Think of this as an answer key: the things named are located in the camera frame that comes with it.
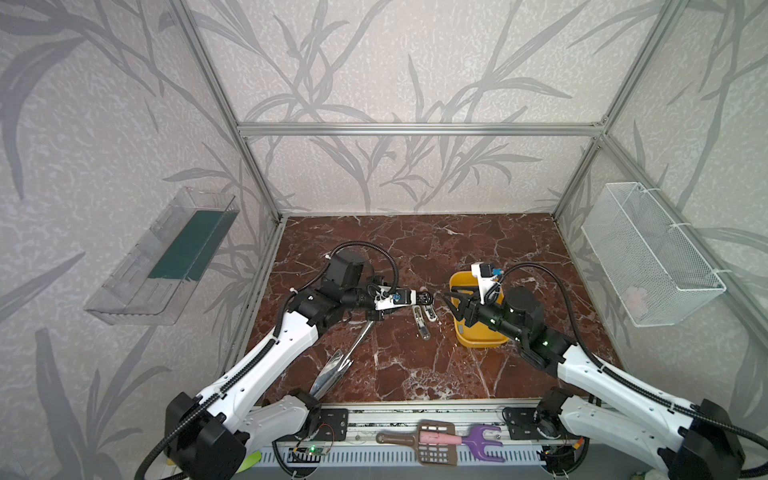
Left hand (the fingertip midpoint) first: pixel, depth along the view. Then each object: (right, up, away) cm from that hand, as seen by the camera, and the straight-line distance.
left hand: (407, 284), depth 72 cm
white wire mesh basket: (+53, +3, -10) cm, 54 cm away
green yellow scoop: (-37, -41, -3) cm, 56 cm away
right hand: (+10, 0, +1) cm, 10 cm away
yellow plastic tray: (+20, -16, +12) cm, 29 cm away
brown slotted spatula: (+5, -41, -2) cm, 41 cm away
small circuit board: (-25, -42, 0) cm, 49 cm away
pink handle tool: (+5, -36, -3) cm, 36 cm away
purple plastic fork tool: (+16, -37, -2) cm, 40 cm away
